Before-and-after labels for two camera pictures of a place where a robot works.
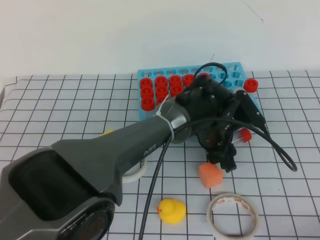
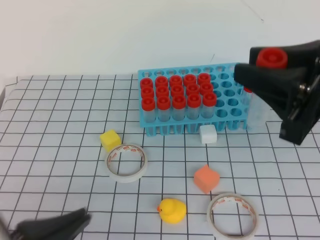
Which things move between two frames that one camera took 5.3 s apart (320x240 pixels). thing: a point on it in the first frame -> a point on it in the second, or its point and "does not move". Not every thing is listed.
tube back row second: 161,81 does not move
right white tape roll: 231,194 does not move
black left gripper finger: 249,110 -> 62,227
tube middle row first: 146,92 does not move
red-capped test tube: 242,134 -> 272,58
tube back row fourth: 188,79 does not move
